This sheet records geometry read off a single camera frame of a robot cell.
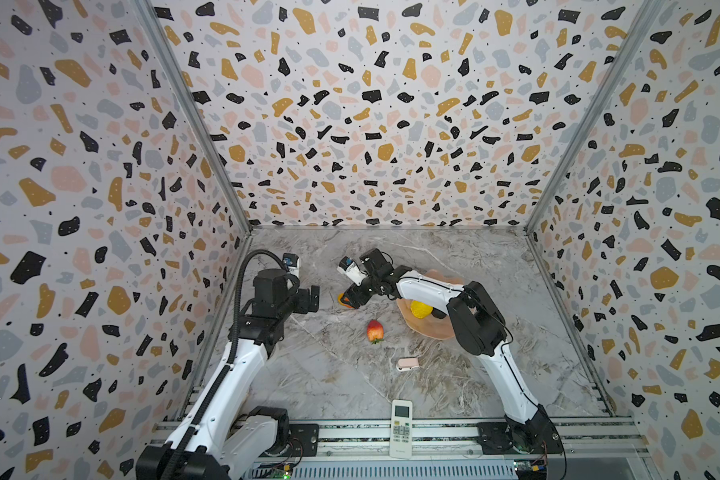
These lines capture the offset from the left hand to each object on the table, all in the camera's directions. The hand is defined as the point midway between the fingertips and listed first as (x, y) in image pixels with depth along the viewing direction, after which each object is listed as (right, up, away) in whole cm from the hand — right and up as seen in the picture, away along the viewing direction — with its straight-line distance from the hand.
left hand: (299, 280), depth 79 cm
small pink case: (+29, -25, +6) cm, 38 cm away
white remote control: (+27, -37, -5) cm, 46 cm away
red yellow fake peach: (+20, -16, +10) cm, 28 cm away
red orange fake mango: (+8, -7, +17) cm, 20 cm away
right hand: (+10, -3, +17) cm, 20 cm away
